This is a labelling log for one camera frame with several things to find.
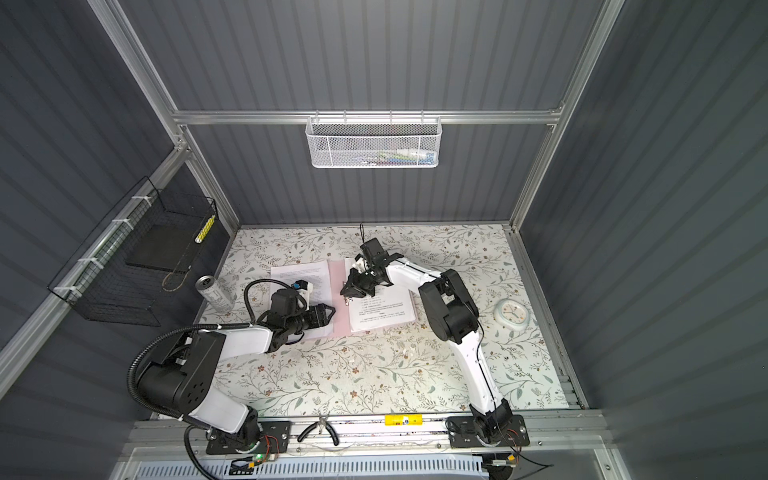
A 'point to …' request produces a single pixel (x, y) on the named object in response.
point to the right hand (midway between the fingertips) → (344, 295)
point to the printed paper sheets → (390, 306)
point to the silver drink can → (211, 288)
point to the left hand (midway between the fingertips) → (327, 311)
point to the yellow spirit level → (403, 420)
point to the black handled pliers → (322, 421)
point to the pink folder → (340, 310)
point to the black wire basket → (127, 272)
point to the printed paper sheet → (318, 274)
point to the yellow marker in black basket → (204, 229)
